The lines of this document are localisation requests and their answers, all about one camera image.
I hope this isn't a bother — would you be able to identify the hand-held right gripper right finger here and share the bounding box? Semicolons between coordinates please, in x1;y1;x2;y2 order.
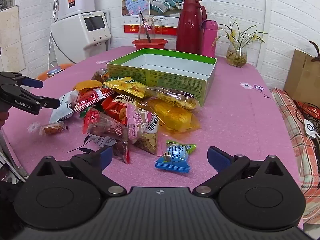
193;146;292;197

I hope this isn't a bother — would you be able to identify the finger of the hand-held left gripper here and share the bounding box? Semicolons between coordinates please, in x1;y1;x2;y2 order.
37;96;61;109
21;77;44;89

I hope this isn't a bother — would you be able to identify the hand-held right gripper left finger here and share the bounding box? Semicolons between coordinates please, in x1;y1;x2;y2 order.
30;145;127;197

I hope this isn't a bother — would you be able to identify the white blue packet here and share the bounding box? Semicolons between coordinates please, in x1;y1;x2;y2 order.
49;90;80;124

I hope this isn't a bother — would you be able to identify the orange snack packet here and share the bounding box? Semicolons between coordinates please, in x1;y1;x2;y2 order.
73;80;103;93

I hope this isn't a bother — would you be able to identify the red chip packet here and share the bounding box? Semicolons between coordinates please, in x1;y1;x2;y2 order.
101;93;137;126

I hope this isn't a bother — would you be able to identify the yellow chip packet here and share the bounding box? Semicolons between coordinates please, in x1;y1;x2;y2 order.
102;77;148;99

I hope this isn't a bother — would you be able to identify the green cardboard box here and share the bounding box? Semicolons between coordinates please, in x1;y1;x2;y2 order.
107;47;217;107

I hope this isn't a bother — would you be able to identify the blue white jar lid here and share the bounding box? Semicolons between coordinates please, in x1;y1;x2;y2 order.
47;66;62;77

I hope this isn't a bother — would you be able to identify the small clear pastry packet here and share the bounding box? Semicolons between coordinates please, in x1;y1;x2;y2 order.
39;121;68;136

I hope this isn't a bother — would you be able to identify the red date packet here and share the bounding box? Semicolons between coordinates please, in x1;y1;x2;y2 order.
82;107;130;165

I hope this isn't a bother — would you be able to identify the pink floral tablecloth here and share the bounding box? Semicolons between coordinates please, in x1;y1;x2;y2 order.
2;46;304;230

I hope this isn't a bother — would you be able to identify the orange stool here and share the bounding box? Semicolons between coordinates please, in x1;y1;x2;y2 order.
35;62;75;80

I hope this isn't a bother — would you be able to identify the red checked packet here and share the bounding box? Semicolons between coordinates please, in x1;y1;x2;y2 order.
73;88;116;113

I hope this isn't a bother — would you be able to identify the blue green candy packet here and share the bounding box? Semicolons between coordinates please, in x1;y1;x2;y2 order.
155;140;197;174

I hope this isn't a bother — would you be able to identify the pink seed packet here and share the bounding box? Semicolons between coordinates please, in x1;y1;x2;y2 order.
126;102;160;155

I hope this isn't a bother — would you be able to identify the clear packet with orange ends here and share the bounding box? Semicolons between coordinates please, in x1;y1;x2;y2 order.
91;68;110;83

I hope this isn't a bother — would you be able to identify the white appliance with screen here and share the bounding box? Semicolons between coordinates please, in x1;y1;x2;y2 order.
51;10;112;65

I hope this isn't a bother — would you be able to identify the yellow corn packet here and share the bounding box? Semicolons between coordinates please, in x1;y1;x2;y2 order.
142;97;201;133

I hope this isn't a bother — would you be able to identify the clear peanut packet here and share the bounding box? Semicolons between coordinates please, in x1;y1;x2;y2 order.
145;86;200;110

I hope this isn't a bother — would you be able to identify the plaid cloth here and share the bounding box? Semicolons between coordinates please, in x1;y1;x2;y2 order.
271;87;320;224

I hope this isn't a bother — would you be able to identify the white water purifier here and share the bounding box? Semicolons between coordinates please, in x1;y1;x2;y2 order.
53;0;95;22

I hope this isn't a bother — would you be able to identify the small white device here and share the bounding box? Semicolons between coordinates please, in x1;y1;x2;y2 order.
303;119;317;137

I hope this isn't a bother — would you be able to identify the glass vase with plant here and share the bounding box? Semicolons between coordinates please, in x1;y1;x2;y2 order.
212;17;268;68

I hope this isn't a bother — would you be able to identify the red plastic basin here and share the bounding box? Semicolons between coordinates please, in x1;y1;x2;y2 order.
132;39;168;51

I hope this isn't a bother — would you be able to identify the brown cardboard box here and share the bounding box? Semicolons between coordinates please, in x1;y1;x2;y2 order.
284;49;320;108

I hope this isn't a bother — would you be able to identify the pink insulated bottle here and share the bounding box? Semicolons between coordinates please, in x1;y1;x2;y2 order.
201;19;218;58

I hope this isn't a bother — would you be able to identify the dark stirring stick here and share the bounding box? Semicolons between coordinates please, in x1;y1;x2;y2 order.
139;10;152;43

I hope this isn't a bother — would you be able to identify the clear glass jar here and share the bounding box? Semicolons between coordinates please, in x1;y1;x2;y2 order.
138;15;163;43

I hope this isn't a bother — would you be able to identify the red thermos jug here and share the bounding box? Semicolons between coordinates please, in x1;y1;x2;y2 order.
176;0;207;55

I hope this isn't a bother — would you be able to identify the white cable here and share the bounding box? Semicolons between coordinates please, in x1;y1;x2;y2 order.
299;132;320;180

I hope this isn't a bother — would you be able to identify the black cable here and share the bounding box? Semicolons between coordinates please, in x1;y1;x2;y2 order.
285;91;320;120

